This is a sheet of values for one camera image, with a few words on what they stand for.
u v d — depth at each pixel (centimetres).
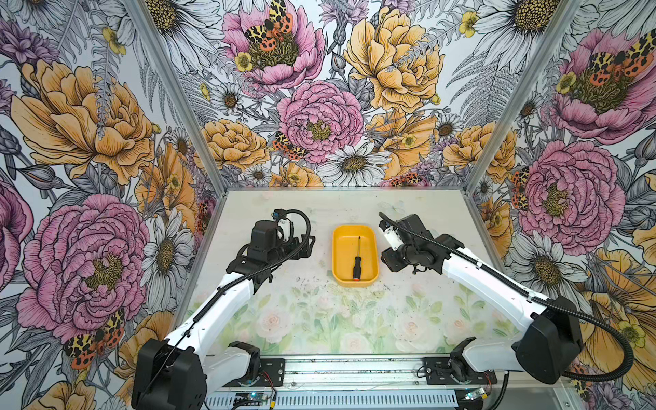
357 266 95
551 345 40
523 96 90
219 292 50
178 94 88
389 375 75
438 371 74
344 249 102
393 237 74
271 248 63
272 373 74
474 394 72
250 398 71
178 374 40
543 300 43
